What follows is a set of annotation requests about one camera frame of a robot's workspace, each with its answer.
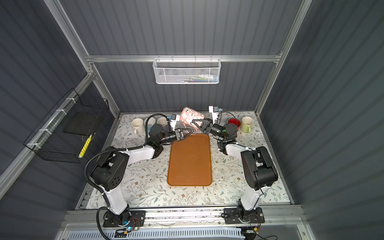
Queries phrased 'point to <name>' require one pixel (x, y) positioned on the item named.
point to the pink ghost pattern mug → (188, 114)
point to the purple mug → (162, 120)
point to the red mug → (235, 121)
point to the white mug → (138, 124)
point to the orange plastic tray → (190, 161)
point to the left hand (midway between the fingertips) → (194, 131)
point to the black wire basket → (66, 133)
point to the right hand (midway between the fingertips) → (194, 125)
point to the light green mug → (246, 124)
